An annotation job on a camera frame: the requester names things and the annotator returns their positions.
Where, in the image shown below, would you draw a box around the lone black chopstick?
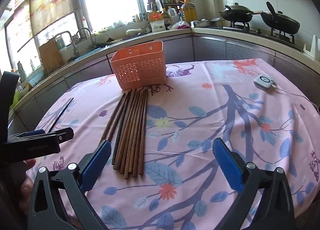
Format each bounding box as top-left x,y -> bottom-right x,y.
48,98 -> 74,132

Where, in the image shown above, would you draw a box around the patterned roller blind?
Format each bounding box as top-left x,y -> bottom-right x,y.
29,0 -> 80,35

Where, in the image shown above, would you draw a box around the steel tray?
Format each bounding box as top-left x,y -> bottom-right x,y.
191,18 -> 223,28

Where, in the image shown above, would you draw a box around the white plastic jug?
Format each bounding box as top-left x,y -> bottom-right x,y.
167,6 -> 180,25

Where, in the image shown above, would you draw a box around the pink floral tablecloth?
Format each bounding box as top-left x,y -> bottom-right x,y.
26,58 -> 320,230

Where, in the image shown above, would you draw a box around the wooden cutting board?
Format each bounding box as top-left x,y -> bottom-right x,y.
39,38 -> 63,75

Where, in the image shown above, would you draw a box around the person's left hand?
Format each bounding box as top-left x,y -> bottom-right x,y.
19,174 -> 33,215

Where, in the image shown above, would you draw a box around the yellow cooking oil bottle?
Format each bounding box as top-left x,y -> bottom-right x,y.
181,0 -> 197,22

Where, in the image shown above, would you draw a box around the chrome kitchen faucet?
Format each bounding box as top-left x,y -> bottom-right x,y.
76,27 -> 97,48
54,30 -> 79,56

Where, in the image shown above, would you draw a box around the white food package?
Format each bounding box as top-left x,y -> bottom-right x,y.
150,20 -> 167,33

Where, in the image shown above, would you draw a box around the orange plastic utensil basket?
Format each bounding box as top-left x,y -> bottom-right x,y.
110,41 -> 167,90

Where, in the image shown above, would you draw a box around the white cable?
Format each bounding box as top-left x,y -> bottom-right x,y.
272,85 -> 320,113

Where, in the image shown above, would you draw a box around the black wok with handle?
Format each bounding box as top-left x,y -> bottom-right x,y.
260,1 -> 300,35

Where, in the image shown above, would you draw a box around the small white grey device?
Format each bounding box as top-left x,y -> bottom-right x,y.
253,74 -> 277,91

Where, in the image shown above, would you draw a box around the black wok with lid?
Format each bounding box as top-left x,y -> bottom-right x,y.
219,3 -> 263,23

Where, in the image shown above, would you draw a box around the gas stove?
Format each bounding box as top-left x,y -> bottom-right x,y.
223,22 -> 303,52

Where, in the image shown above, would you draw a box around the grey kitchen cabinets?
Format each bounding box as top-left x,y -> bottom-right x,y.
8,29 -> 319,134

